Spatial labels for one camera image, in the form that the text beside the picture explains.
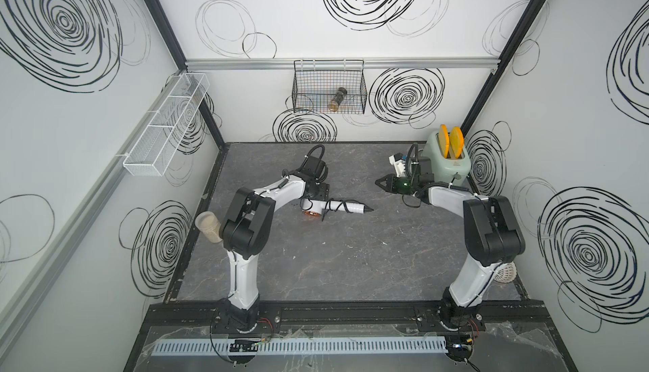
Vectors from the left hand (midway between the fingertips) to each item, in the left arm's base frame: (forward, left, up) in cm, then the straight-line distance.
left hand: (318, 192), depth 99 cm
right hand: (+1, -24, +7) cm, 25 cm away
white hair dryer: (-8, 0, +3) cm, 9 cm away
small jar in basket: (+21, -6, +30) cm, 37 cm away
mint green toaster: (+3, -47, +13) cm, 49 cm away
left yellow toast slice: (+12, -47, +20) cm, 52 cm away
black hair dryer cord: (-7, -7, +4) cm, 11 cm away
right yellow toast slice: (+11, -50, +20) cm, 55 cm away
